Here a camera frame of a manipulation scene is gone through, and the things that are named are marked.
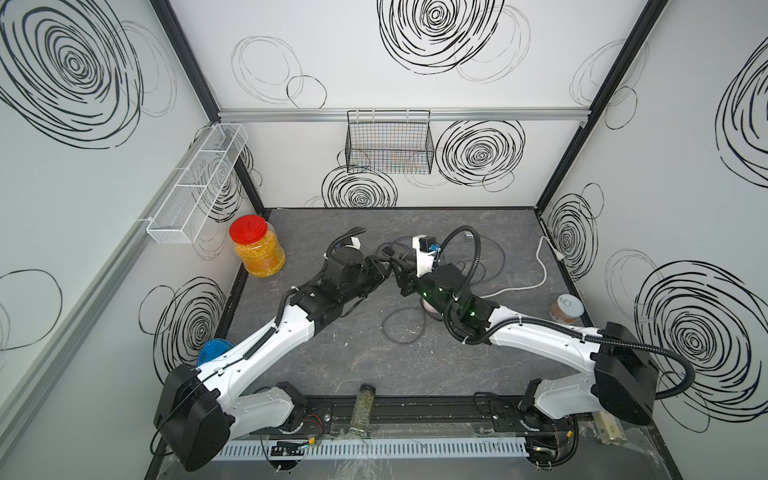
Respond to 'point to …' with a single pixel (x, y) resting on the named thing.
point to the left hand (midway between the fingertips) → (396, 264)
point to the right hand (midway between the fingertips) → (394, 262)
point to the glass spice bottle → (363, 410)
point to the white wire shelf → (176, 220)
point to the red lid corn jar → (257, 245)
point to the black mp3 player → (388, 251)
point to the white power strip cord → (559, 256)
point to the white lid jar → (567, 308)
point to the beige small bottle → (610, 428)
